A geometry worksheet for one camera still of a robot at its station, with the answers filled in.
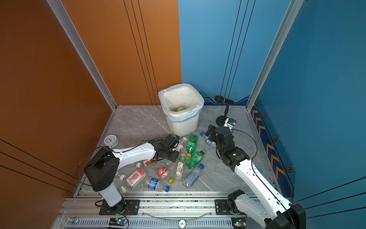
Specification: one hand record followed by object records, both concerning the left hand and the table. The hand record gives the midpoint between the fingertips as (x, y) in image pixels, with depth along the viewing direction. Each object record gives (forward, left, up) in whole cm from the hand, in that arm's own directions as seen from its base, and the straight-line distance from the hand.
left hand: (175, 153), depth 90 cm
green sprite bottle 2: (-4, -13, +1) cm, 14 cm away
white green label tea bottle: (-10, -4, +3) cm, 11 cm away
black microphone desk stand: (+31, -34, -3) cm, 46 cm away
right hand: (+5, -22, +20) cm, 30 cm away
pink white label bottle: (-16, +21, +1) cm, 27 cm away
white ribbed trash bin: (+15, -3, +7) cm, 17 cm away
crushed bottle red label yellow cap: (-14, +6, +3) cm, 15 cm away
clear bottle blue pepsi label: (+9, -22, +2) cm, 23 cm away
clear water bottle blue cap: (-18, -8, +2) cm, 19 cm away
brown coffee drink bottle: (-6, +16, +1) cm, 18 cm away
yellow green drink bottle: (+30, -2, +10) cm, 32 cm away
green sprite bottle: (+5, -10, +3) cm, 12 cm away
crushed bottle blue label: (-19, +9, +1) cm, 21 cm away
